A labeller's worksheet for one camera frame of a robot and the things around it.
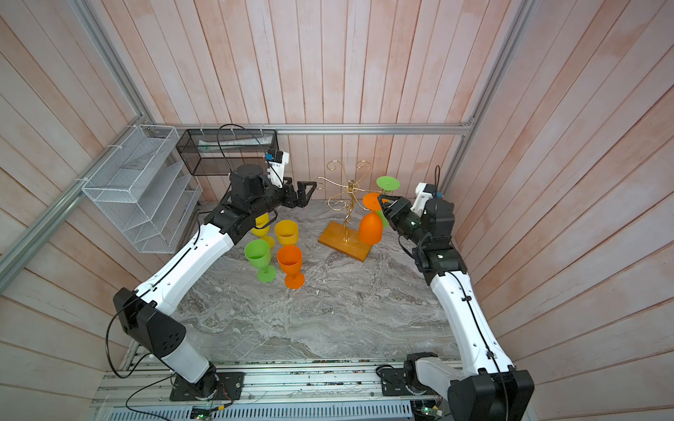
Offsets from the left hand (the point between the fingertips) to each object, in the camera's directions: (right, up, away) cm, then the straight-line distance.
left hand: (305, 186), depth 73 cm
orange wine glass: (+20, -11, +9) cm, 25 cm away
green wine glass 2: (+25, +2, +8) cm, 26 cm away
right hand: (+20, -4, -3) cm, 21 cm away
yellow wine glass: (-9, -14, +21) cm, 27 cm away
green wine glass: (-18, -21, +17) cm, 32 cm away
